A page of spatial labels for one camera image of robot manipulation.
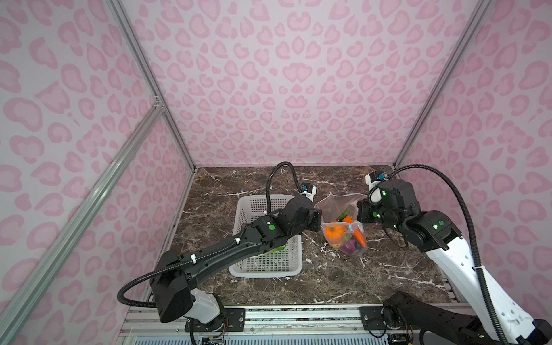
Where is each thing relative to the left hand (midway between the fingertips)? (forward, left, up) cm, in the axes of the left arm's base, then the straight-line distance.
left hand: (323, 208), depth 72 cm
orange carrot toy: (-2, -14, -14) cm, 20 cm away
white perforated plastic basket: (-9, +13, -25) cm, 30 cm away
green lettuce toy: (-5, +15, -19) cm, 25 cm away
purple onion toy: (-6, -11, -18) cm, 22 cm away
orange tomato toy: (-4, -4, -9) cm, 11 cm away
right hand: (-1, -10, +5) cm, 11 cm away
